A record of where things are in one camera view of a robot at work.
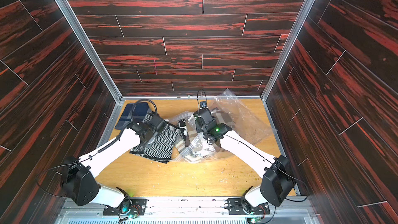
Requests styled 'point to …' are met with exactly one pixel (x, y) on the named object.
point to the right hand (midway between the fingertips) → (207, 117)
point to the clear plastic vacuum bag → (226, 108)
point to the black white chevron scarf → (162, 148)
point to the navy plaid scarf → (133, 111)
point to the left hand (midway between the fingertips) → (144, 138)
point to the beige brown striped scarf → (189, 138)
